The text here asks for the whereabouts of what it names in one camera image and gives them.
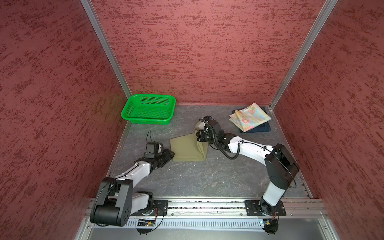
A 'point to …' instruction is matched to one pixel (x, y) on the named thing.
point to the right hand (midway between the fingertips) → (195, 136)
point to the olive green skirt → (187, 148)
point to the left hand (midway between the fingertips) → (172, 158)
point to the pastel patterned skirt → (249, 116)
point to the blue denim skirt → (265, 127)
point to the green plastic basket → (149, 109)
